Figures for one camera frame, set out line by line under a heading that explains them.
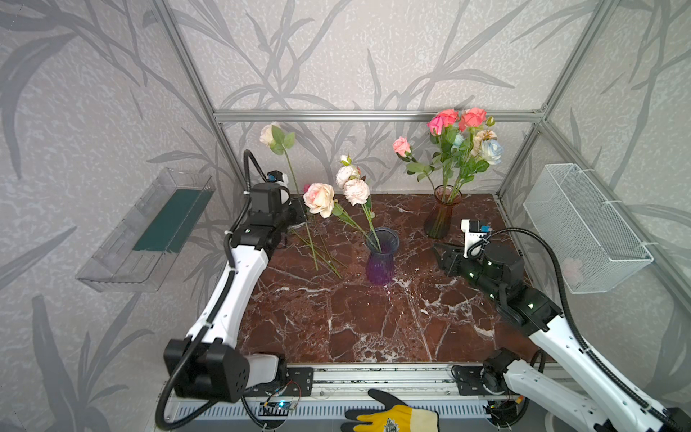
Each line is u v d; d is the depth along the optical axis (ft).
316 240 3.46
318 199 2.01
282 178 2.24
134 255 2.09
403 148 2.58
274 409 2.37
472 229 1.98
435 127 2.60
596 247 2.01
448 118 2.64
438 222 3.30
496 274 1.78
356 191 2.30
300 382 2.40
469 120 2.64
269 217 1.86
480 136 2.84
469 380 2.41
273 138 2.62
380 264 2.84
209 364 1.25
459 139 2.77
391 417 2.19
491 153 2.53
